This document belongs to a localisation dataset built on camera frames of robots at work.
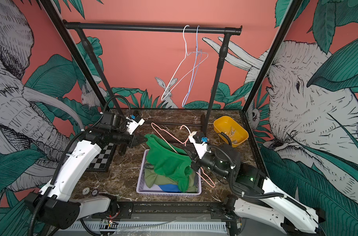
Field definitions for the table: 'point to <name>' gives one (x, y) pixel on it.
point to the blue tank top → (170, 188)
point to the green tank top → (166, 161)
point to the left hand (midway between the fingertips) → (146, 137)
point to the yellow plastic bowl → (236, 132)
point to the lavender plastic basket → (142, 188)
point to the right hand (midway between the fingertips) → (181, 144)
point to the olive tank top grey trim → (152, 177)
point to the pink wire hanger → (214, 186)
